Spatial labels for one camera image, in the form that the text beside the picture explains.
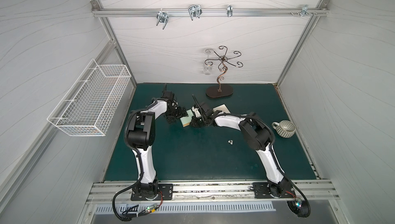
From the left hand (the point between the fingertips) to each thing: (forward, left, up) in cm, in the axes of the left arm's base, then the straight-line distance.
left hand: (183, 117), depth 98 cm
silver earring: (-15, -30, -3) cm, 33 cm away
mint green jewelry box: (-2, -2, 0) cm, 3 cm away
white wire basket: (-13, +39, +29) cm, 50 cm away
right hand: (-3, -4, -2) cm, 5 cm away
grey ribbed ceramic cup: (-6, -65, -2) cm, 65 cm away
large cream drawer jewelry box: (+8, -27, 0) cm, 28 cm away
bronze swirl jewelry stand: (+25, -26, -1) cm, 36 cm away
